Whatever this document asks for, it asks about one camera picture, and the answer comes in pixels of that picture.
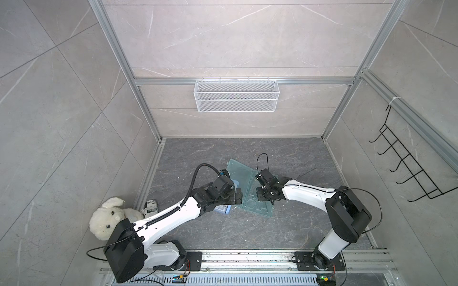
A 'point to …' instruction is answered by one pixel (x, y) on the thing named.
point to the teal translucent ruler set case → (244, 177)
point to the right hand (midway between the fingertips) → (261, 194)
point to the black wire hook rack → (430, 189)
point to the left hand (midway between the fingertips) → (236, 192)
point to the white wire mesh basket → (236, 96)
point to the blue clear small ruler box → (223, 208)
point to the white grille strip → (254, 279)
